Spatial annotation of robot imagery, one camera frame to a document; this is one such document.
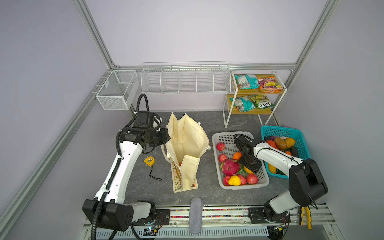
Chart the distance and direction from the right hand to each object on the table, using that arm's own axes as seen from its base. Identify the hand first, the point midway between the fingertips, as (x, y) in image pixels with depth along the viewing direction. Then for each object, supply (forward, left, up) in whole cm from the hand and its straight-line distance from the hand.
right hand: (247, 166), depth 87 cm
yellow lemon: (-10, +10, +5) cm, 15 cm away
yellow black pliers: (-25, -26, -4) cm, 36 cm away
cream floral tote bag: (+15, +36, +3) cm, 39 cm away
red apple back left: (+13, +15, 0) cm, 20 cm away
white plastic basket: (+17, +12, -2) cm, 21 cm away
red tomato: (+14, -18, +2) cm, 23 cm away
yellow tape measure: (+4, +59, -1) cm, 59 cm away
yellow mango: (+15, -30, +2) cm, 34 cm away
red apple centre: (-8, +5, +1) cm, 10 cm away
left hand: (+5, +43, +22) cm, 48 cm away
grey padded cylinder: (-25, +30, -1) cm, 39 cm away
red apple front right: (-8, -1, +1) cm, 8 cm away
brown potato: (+14, -23, +2) cm, 28 cm away
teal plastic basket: (+24, -19, +2) cm, 30 cm away
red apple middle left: (+5, +14, +1) cm, 15 cm away
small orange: (+6, +6, +2) cm, 8 cm away
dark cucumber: (+9, -30, +1) cm, 32 cm away
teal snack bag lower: (+38, -1, +15) cm, 40 cm away
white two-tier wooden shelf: (+49, -13, +14) cm, 53 cm away
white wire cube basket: (+42, +82, +24) cm, 95 cm away
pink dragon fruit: (-3, +11, +5) cm, 13 cm away
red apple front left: (-9, +14, +2) cm, 17 cm away
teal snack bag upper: (+37, 0, +33) cm, 50 cm away
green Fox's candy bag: (+40, -14, +15) cm, 45 cm away
